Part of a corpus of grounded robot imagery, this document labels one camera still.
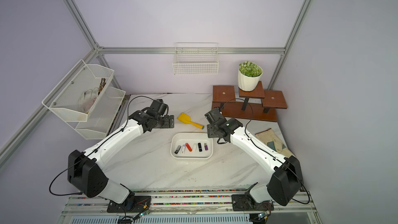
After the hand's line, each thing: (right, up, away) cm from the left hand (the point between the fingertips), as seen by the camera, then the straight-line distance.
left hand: (164, 123), depth 84 cm
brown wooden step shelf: (+59, +13, +11) cm, 62 cm away
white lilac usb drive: (+10, -16, +8) cm, 20 cm away
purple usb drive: (+23, -15, +9) cm, 29 cm away
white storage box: (+14, -15, +9) cm, 23 cm away
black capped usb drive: (+20, -16, +9) cm, 27 cm away
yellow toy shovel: (+9, +1, +24) cm, 26 cm away
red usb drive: (+13, -16, +9) cm, 22 cm away
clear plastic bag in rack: (-38, +13, -6) cm, 40 cm away
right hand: (+30, -4, -2) cm, 30 cm away
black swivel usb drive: (+7, -16, +7) cm, 19 cm away
